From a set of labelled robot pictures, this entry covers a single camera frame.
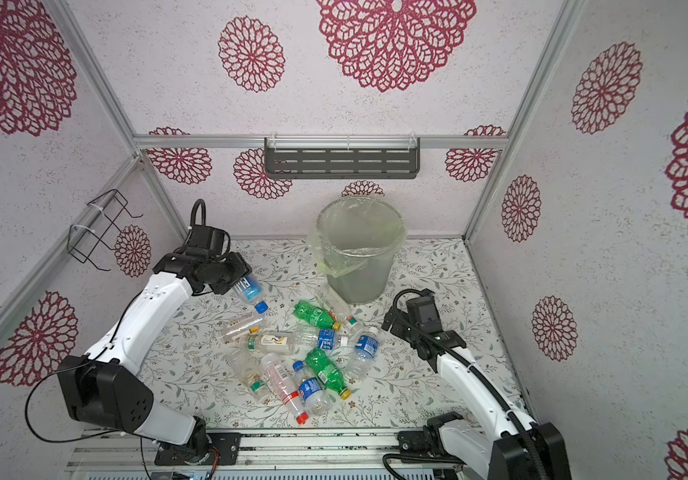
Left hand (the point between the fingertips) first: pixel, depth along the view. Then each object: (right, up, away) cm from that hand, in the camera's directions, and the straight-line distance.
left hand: (245, 278), depth 83 cm
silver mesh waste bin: (+36, -2, +12) cm, 38 cm away
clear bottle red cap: (+12, -28, -4) cm, 31 cm away
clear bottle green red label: (+26, -10, +17) cm, 32 cm away
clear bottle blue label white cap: (+34, -22, +2) cm, 40 cm away
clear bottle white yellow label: (+7, -19, +3) cm, 20 cm away
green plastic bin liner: (+30, +14, +12) cm, 36 cm away
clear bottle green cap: (-1, -26, +4) cm, 27 cm away
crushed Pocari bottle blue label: (+17, -18, +4) cm, 25 cm away
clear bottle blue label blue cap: (+19, -30, -6) cm, 36 cm away
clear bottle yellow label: (-4, -15, +8) cm, 18 cm away
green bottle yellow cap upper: (+19, -12, +9) cm, 24 cm away
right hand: (+43, -11, +1) cm, 45 cm away
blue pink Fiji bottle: (+3, -3, -7) cm, 9 cm away
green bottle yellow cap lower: (+23, -26, -2) cm, 35 cm away
